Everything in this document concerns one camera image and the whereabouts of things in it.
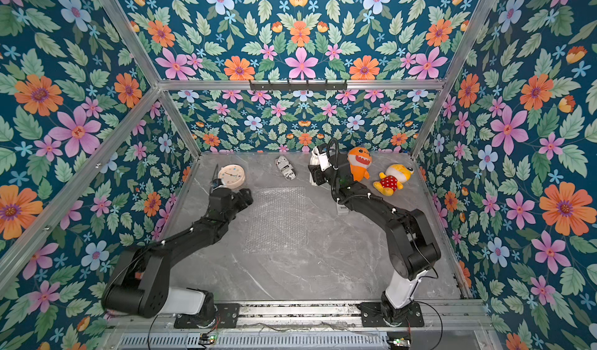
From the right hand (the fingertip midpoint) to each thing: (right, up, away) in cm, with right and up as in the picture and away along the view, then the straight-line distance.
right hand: (324, 158), depth 89 cm
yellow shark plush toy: (+33, -8, +15) cm, 37 cm away
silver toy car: (-17, -4, +21) cm, 27 cm away
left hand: (-32, -14, +2) cm, 35 cm away
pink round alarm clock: (-42, -7, +19) cm, 47 cm away
